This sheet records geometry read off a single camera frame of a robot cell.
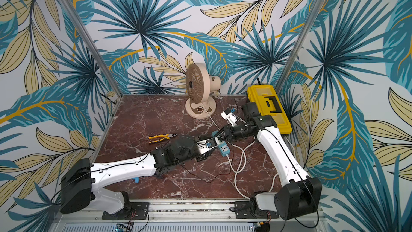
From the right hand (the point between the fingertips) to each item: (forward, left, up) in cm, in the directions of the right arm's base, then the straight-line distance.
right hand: (217, 137), depth 72 cm
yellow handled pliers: (+14, +29, -22) cm, 39 cm away
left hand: (-1, +2, -2) cm, 4 cm away
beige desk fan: (+29, +8, +6) cm, 31 cm away
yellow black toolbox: (+24, -32, -5) cm, 41 cm away
